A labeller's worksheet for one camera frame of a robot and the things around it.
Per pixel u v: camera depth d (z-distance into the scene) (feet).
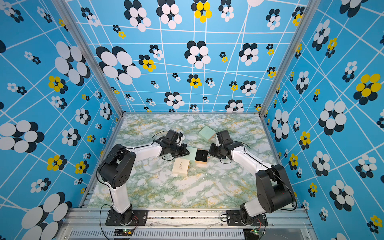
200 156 3.07
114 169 1.63
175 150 2.69
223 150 2.23
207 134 3.42
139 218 2.43
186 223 2.39
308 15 2.30
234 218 2.38
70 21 2.38
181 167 2.89
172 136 2.53
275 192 1.41
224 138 2.31
